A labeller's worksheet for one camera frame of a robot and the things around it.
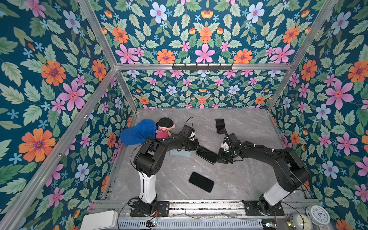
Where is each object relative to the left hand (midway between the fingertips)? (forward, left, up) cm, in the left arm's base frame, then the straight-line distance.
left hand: (203, 144), depth 94 cm
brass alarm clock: (-45, -38, +3) cm, 59 cm away
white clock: (-43, -52, 0) cm, 67 cm away
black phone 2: (-6, -2, -4) cm, 7 cm away
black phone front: (-23, +3, -4) cm, 23 cm away
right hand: (-10, -6, -2) cm, 12 cm away
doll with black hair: (+15, +27, +2) cm, 31 cm away
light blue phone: (-4, +13, -2) cm, 14 cm away
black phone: (+19, -16, -6) cm, 26 cm away
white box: (-38, +54, 0) cm, 66 cm away
